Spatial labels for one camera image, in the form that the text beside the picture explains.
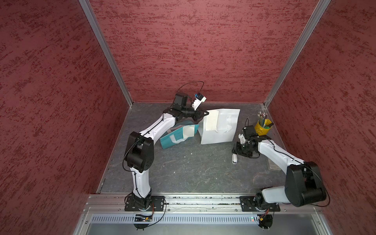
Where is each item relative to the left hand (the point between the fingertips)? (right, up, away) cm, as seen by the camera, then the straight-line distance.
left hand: (207, 115), depth 83 cm
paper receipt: (+3, -3, +1) cm, 5 cm away
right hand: (+18, -24, +5) cm, 30 cm away
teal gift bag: (-17, -11, +1) cm, 20 cm away
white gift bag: (+8, -7, +5) cm, 12 cm away
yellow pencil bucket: (+39, -8, +12) cm, 41 cm away
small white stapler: (+17, -27, +4) cm, 32 cm away
